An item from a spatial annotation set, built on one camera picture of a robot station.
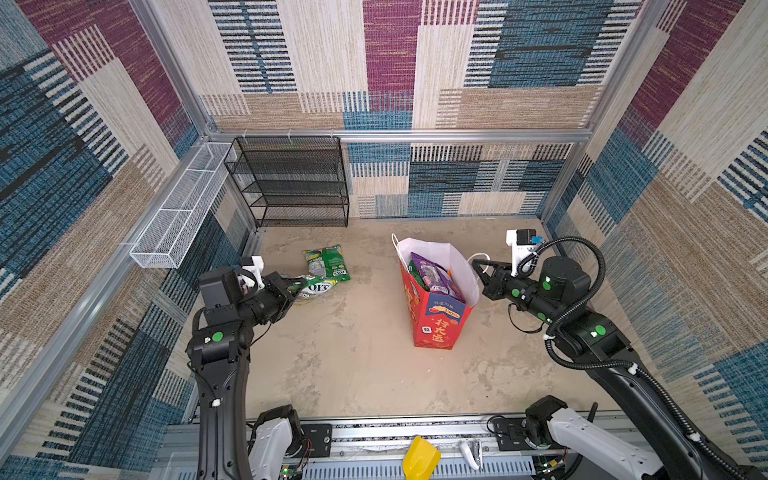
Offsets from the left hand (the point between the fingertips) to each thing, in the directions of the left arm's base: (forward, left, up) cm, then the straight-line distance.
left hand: (306, 276), depth 68 cm
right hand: (0, -37, +2) cm, 37 cm away
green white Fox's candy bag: (0, -1, -4) cm, 5 cm away
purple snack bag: (+7, -32, -12) cm, 34 cm away
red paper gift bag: (-4, -31, -14) cm, 34 cm away
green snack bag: (+25, +2, -28) cm, 37 cm away
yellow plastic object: (-32, -25, -29) cm, 50 cm away
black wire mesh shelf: (+50, +15, -13) cm, 54 cm away
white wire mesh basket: (+25, +48, -14) cm, 56 cm away
